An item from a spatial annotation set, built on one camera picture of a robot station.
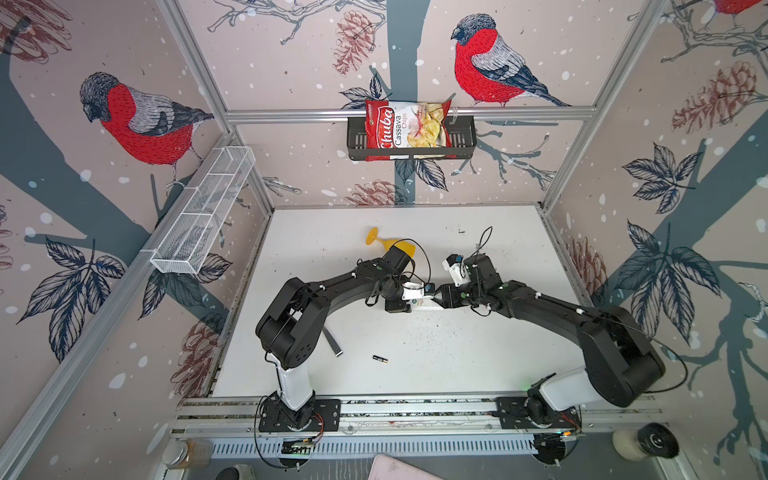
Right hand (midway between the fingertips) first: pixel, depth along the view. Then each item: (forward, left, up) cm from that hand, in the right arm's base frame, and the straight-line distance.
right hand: (434, 300), depth 88 cm
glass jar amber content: (-40, +54, +4) cm, 67 cm away
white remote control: (-2, +3, +1) cm, 3 cm away
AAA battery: (-16, +15, -6) cm, 23 cm away
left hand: (+1, +8, -1) cm, 8 cm away
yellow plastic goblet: (+26, +22, -2) cm, 34 cm away
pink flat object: (-40, +12, -4) cm, 42 cm away
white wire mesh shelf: (+1, +62, +27) cm, 68 cm away
